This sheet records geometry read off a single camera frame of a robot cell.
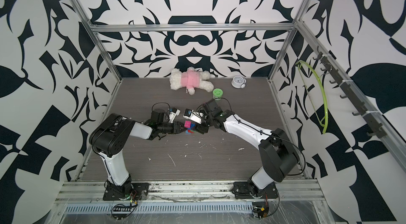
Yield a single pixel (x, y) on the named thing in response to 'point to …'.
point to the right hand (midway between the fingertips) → (194, 118)
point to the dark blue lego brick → (190, 128)
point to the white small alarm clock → (238, 82)
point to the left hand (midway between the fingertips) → (187, 126)
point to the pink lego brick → (187, 124)
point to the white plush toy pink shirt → (190, 80)
